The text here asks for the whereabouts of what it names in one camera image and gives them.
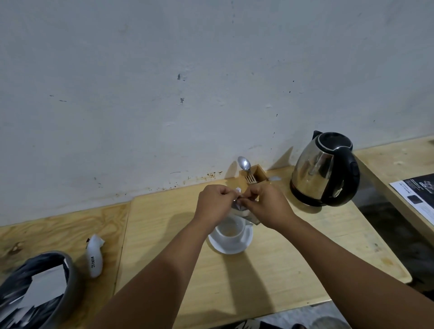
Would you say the steel electric kettle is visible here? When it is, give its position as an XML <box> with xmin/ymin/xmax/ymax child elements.
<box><xmin>289</xmin><ymin>130</ymin><xmax>361</xmax><ymax>207</ymax></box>

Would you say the large printed brochure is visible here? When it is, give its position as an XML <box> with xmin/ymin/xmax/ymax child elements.
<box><xmin>389</xmin><ymin>173</ymin><xmax>434</xmax><ymax>226</ymax></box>

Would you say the person's right hand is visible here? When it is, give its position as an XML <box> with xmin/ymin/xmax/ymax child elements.
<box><xmin>239</xmin><ymin>183</ymin><xmax>299</xmax><ymax>232</ymax></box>

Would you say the grey round bowl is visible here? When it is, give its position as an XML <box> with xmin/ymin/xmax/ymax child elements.
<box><xmin>0</xmin><ymin>250</ymin><xmax>82</xmax><ymax>329</ymax></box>

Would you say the person's left forearm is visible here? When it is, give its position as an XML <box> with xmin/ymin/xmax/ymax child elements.
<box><xmin>86</xmin><ymin>216</ymin><xmax>217</xmax><ymax>329</ymax></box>

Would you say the person's right forearm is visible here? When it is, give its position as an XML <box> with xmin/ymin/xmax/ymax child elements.
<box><xmin>274</xmin><ymin>213</ymin><xmax>434</xmax><ymax>329</ymax></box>

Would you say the person's black printed clothing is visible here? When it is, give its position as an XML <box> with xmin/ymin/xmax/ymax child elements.
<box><xmin>217</xmin><ymin>318</ymin><xmax>272</xmax><ymax>329</ymax></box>

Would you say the white handheld controller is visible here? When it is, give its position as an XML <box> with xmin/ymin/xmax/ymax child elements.
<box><xmin>85</xmin><ymin>234</ymin><xmax>105</xmax><ymax>278</ymax></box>

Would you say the white cup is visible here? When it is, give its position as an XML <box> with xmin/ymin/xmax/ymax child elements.
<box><xmin>215</xmin><ymin>215</ymin><xmax>250</xmax><ymax>246</ymax></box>

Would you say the white sachet packet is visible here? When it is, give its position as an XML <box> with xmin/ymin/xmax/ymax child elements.
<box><xmin>232</xmin><ymin>187</ymin><xmax>262</xmax><ymax>226</ymax></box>

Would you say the white saucer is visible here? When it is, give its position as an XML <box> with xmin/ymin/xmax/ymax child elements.
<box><xmin>208</xmin><ymin>223</ymin><xmax>254</xmax><ymax>255</ymax></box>

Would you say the metal spoon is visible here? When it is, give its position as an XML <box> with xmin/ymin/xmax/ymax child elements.
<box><xmin>237</xmin><ymin>155</ymin><xmax>252</xmax><ymax>177</ymax></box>

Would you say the wooden cutlery holder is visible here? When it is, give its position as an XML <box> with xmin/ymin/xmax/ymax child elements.
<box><xmin>239</xmin><ymin>164</ymin><xmax>269</xmax><ymax>185</ymax></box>

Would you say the person's left hand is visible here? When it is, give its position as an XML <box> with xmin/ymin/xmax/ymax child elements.
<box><xmin>193</xmin><ymin>184</ymin><xmax>243</xmax><ymax>228</ymax></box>

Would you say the clear plastic container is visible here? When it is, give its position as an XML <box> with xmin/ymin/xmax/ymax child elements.
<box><xmin>310</xmin><ymin>316</ymin><xmax>341</xmax><ymax>329</ymax></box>

